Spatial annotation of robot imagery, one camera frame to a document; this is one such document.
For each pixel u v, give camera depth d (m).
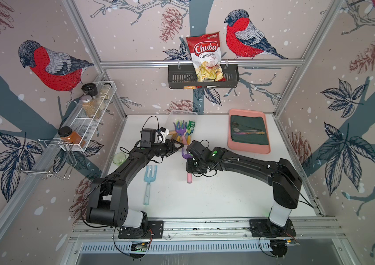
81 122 0.75
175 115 1.21
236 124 1.14
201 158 0.62
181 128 1.07
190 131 1.07
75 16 0.73
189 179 0.78
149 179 0.90
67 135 0.60
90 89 0.74
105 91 0.86
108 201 0.43
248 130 1.12
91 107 0.72
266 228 0.67
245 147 1.05
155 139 0.75
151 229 0.73
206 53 0.82
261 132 1.10
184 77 0.95
